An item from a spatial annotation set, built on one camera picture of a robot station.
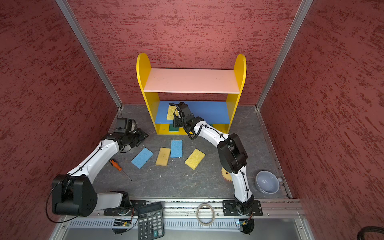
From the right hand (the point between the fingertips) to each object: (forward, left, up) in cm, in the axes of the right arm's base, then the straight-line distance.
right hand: (174, 122), depth 92 cm
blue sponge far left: (-17, +21, -14) cm, 30 cm away
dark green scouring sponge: (+3, +3, -12) cm, 12 cm away
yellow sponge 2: (-19, -12, -13) cm, 26 cm away
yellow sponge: (+9, +3, +1) cm, 10 cm away
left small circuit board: (-50, +25, -16) cm, 58 cm away
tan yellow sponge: (-17, +8, -13) cm, 23 cm away
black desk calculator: (-50, +10, -11) cm, 53 cm away
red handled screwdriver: (-23, +33, -13) cm, 43 cm away
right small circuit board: (-53, -37, -16) cm, 67 cm away
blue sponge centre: (-12, 0, -13) cm, 17 cm away
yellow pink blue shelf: (+32, -27, -4) cm, 42 cm away
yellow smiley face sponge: (-30, -30, -12) cm, 44 cm away
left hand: (-11, +16, -1) cm, 19 cm away
